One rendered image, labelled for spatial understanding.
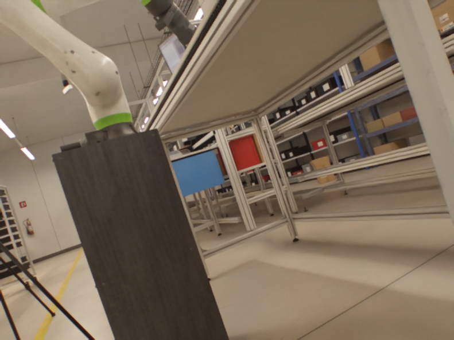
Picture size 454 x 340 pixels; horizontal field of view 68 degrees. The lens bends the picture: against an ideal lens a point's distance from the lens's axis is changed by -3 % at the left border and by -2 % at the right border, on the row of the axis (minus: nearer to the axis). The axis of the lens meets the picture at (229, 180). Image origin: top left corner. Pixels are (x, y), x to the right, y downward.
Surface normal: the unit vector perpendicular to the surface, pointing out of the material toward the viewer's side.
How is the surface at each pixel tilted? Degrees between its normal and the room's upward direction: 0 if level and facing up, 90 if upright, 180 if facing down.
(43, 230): 90
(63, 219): 90
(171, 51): 101
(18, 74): 90
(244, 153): 90
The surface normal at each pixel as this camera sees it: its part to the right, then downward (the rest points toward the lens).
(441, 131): -0.88, 0.29
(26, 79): 0.37, -0.12
